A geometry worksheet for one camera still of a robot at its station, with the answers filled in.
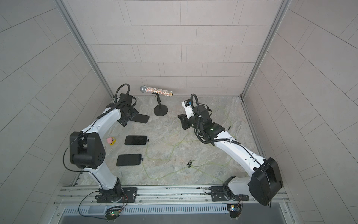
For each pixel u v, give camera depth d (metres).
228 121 1.02
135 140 1.11
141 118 1.02
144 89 0.91
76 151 0.46
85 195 0.71
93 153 0.46
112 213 0.64
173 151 0.87
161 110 1.06
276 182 0.41
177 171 0.79
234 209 0.69
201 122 0.56
